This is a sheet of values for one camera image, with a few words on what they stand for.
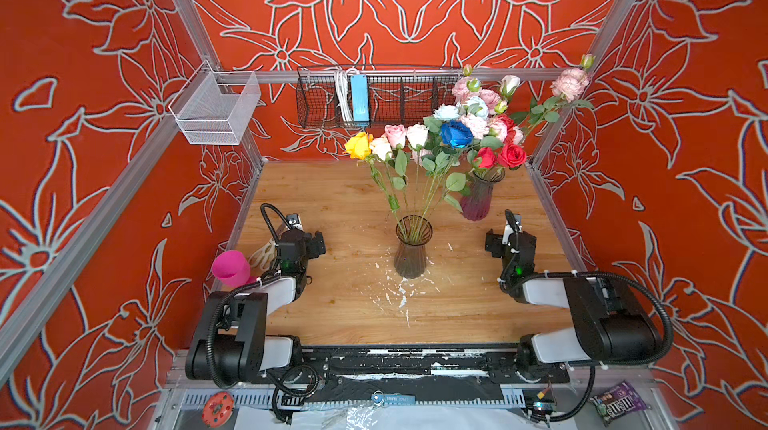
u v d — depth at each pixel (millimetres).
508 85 815
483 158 670
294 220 792
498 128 700
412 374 728
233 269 786
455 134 620
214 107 930
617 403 670
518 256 688
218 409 669
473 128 643
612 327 435
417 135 680
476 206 959
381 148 646
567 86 726
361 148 645
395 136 683
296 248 706
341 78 875
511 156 631
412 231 795
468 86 673
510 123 794
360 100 893
